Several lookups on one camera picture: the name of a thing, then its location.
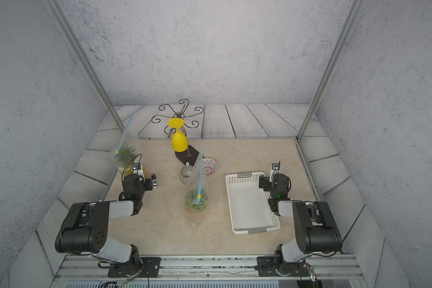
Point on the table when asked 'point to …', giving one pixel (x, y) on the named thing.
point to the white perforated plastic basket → (249, 205)
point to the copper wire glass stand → (191, 155)
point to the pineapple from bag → (196, 199)
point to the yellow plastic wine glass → (179, 141)
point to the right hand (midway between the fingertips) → (273, 174)
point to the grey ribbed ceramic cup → (185, 173)
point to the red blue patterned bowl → (210, 166)
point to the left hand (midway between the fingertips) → (147, 174)
